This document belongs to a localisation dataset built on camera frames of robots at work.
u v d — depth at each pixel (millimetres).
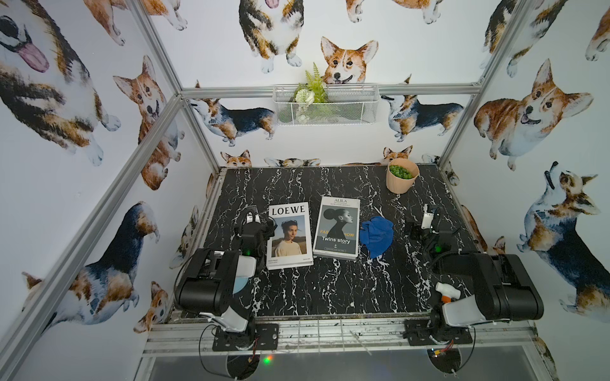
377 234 935
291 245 902
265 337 734
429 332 733
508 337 757
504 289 440
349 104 924
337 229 951
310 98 817
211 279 475
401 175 1033
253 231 730
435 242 720
